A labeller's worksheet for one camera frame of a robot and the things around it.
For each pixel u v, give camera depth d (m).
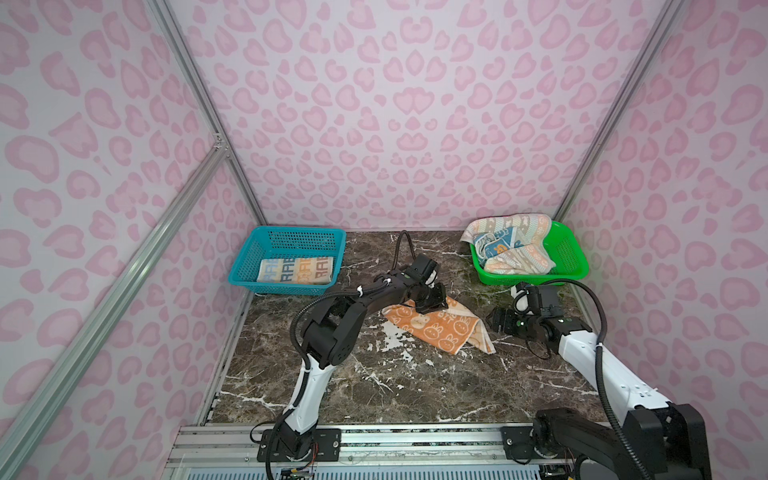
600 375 0.47
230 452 0.74
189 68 0.77
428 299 0.83
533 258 1.08
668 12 0.69
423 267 0.78
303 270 1.07
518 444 0.73
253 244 1.06
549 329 0.61
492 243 1.07
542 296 0.66
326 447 0.74
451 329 0.93
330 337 0.55
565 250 1.07
